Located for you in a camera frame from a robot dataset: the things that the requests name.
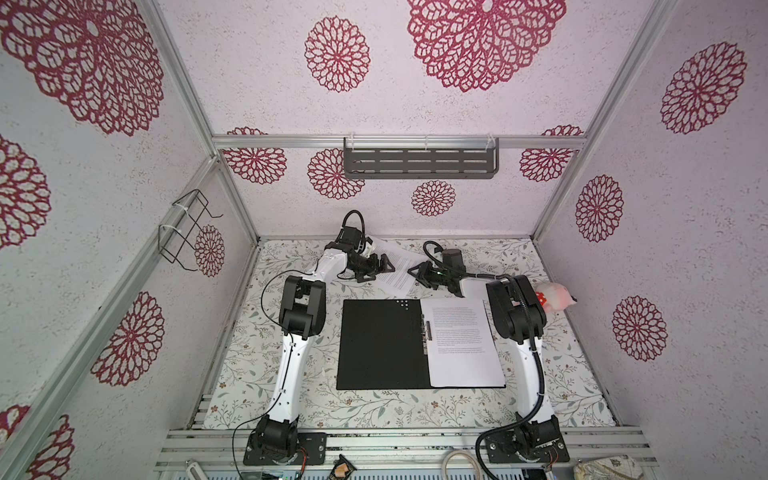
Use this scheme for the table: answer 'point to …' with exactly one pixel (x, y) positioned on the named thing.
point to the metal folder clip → (426, 334)
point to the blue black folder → (382, 346)
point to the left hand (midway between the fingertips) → (383, 277)
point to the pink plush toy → (554, 297)
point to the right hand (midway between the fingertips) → (410, 267)
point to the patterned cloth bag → (618, 467)
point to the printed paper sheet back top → (400, 282)
